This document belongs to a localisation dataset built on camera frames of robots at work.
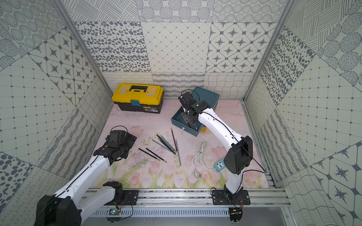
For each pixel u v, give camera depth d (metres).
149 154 0.90
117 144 0.64
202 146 0.91
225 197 0.66
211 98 0.91
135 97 1.00
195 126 0.82
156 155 0.90
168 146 0.93
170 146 0.93
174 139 0.98
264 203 0.74
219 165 0.83
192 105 0.58
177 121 0.81
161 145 0.94
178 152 0.91
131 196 0.73
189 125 0.86
